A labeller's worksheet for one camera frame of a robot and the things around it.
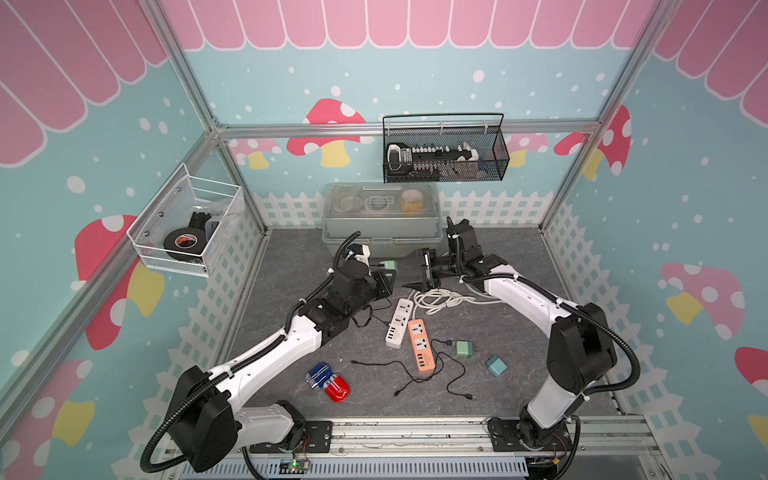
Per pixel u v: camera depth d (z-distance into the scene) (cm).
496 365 83
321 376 81
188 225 73
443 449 74
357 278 58
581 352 46
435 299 98
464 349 87
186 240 71
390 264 77
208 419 39
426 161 87
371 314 95
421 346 87
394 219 95
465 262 67
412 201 105
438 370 85
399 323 92
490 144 94
